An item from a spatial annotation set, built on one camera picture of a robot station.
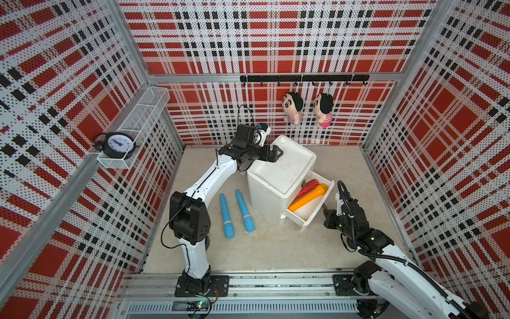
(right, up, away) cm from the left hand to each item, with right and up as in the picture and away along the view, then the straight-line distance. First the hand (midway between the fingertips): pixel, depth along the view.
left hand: (276, 150), depth 85 cm
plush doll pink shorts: (+24, +22, +10) cm, 34 cm away
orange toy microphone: (+14, -20, +2) cm, 25 cm away
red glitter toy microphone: (+15, -16, +4) cm, 22 cm away
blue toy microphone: (-21, -34, +2) cm, 40 cm away
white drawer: (+12, -27, -2) cm, 30 cm away
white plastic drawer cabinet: (+4, -15, -11) cm, 19 cm away
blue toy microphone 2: (-13, -31, +4) cm, 34 cm away
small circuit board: (-32, -58, -13) cm, 68 cm away
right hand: (+22, -26, -2) cm, 34 cm away
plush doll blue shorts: (+8, +21, +6) cm, 24 cm away
